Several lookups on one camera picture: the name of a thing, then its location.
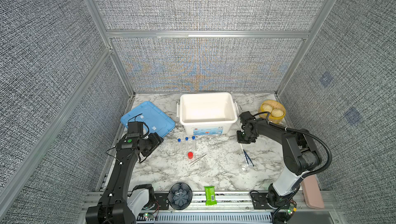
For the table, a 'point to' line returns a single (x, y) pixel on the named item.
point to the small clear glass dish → (245, 168)
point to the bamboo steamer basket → (275, 104)
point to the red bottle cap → (190, 155)
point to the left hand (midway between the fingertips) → (159, 142)
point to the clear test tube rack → (193, 145)
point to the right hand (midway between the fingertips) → (241, 140)
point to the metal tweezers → (197, 159)
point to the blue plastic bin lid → (155, 120)
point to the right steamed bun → (277, 112)
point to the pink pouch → (312, 194)
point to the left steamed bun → (267, 108)
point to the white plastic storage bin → (208, 113)
